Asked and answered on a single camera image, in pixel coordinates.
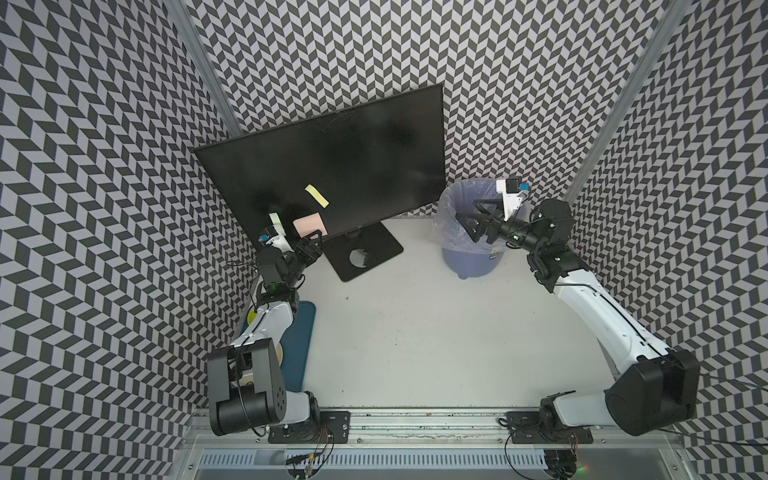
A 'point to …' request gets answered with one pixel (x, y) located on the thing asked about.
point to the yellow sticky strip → (317, 195)
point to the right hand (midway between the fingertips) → (465, 213)
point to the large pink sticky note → (309, 224)
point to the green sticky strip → (275, 219)
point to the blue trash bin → (464, 256)
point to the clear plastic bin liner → (459, 198)
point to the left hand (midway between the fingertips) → (314, 236)
